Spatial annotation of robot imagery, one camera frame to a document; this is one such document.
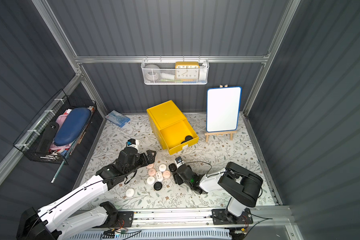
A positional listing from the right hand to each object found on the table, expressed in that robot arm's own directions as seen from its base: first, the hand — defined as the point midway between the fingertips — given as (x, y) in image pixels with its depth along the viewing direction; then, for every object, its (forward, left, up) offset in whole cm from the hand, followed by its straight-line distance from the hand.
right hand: (179, 169), depth 90 cm
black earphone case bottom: (-10, +12, -1) cm, 16 cm away
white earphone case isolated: (-14, +27, +1) cm, 30 cm away
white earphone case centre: (-5, +12, +1) cm, 13 cm away
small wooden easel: (+23, -27, +6) cm, 36 cm away
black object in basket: (-3, +56, +34) cm, 65 cm away
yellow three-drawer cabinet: (+18, +5, +16) cm, 24 cm away
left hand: (+1, +15, +16) cm, 22 cm away
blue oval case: (+10, +49, +34) cm, 61 cm away
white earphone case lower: (-7, +17, +1) cm, 18 cm away
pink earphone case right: (-4, +8, +1) cm, 9 cm away
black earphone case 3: (+9, -2, +17) cm, 19 cm away
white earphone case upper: (0, +10, +1) cm, 10 cm away
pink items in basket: (+11, +58, +33) cm, 67 cm away
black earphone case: (+13, -5, +15) cm, 20 cm away
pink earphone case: (-2, +17, 0) cm, 17 cm away
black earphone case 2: (0, +4, +1) cm, 5 cm away
